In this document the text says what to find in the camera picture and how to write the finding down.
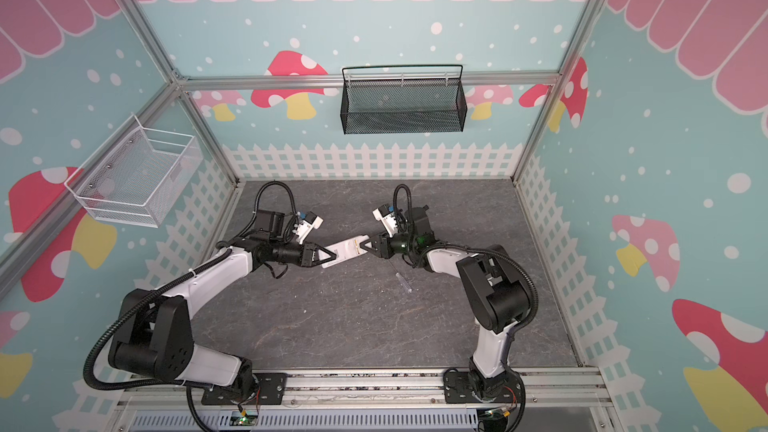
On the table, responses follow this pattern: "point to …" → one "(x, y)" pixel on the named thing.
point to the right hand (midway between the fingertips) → (363, 243)
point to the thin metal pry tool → (404, 282)
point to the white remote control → (345, 250)
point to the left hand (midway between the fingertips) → (331, 261)
